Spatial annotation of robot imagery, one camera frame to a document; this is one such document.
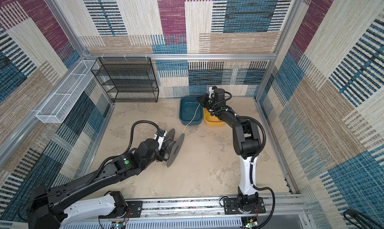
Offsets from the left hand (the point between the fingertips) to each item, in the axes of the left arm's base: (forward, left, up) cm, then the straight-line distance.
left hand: (164, 141), depth 77 cm
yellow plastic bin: (+23, -28, -14) cm, 39 cm away
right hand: (+30, -16, 0) cm, 34 cm away
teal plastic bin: (+27, -9, -16) cm, 33 cm away
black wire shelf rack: (+51, +32, -1) cm, 61 cm away
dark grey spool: (-1, -4, -4) cm, 6 cm away
